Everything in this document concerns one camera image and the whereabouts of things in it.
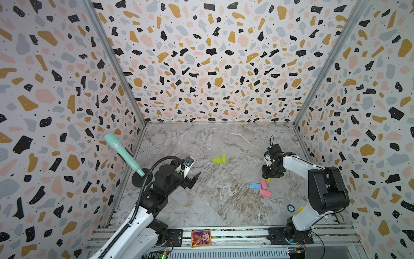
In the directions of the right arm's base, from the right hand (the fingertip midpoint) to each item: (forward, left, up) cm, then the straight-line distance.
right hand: (269, 175), depth 94 cm
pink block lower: (-10, +4, -1) cm, 11 cm away
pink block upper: (-6, +4, 0) cm, 7 cm away
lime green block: (+9, +31, +1) cm, 33 cm away
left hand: (-6, +41, +20) cm, 46 cm away
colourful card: (-33, +37, +2) cm, 50 cm away
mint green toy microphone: (-4, +74, +35) cm, 82 cm away
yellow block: (-3, +2, +1) cm, 4 cm away
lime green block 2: (+10, +27, +1) cm, 29 cm away
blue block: (-7, +10, 0) cm, 12 cm away
